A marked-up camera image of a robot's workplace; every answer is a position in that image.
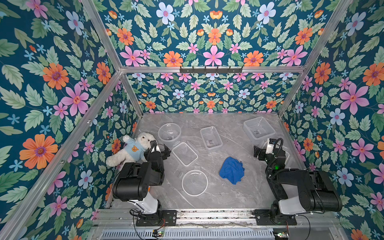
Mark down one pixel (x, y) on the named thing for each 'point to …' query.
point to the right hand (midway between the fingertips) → (266, 145)
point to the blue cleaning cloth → (232, 170)
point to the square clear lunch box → (258, 130)
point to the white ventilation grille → (248, 234)
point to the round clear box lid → (195, 182)
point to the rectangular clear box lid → (185, 153)
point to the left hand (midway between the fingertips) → (157, 145)
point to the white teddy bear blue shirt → (133, 150)
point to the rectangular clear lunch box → (211, 137)
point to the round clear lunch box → (169, 133)
